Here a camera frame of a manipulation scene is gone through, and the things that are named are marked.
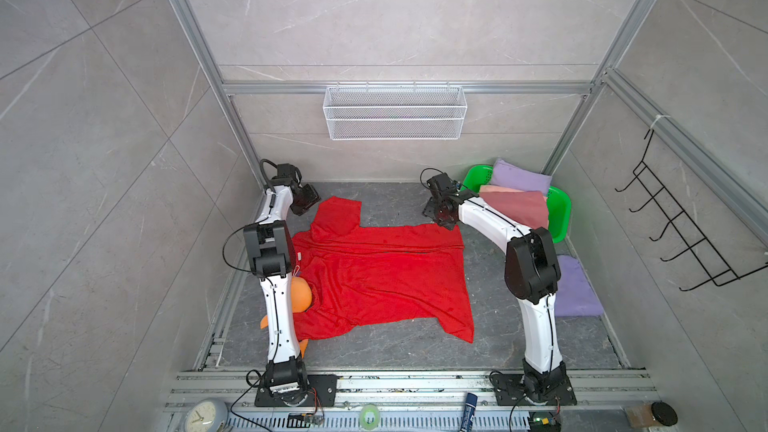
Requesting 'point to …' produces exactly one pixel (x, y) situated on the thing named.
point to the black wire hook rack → (685, 251)
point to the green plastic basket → (559, 206)
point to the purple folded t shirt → (575, 295)
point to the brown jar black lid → (659, 413)
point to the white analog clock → (206, 415)
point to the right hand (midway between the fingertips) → (432, 211)
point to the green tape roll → (370, 408)
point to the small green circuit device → (545, 421)
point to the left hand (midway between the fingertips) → (316, 193)
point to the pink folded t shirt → (527, 207)
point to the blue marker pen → (469, 411)
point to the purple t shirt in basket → (514, 177)
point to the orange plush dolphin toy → (301, 299)
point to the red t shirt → (368, 273)
